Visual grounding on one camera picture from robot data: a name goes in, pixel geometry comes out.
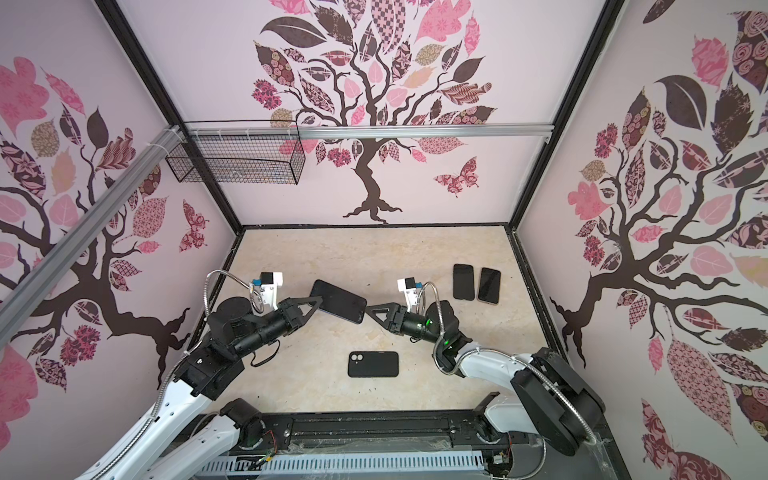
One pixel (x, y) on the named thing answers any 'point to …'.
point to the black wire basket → (238, 152)
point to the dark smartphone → (338, 301)
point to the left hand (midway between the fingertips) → (324, 307)
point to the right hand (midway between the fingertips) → (369, 312)
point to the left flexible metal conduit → (175, 364)
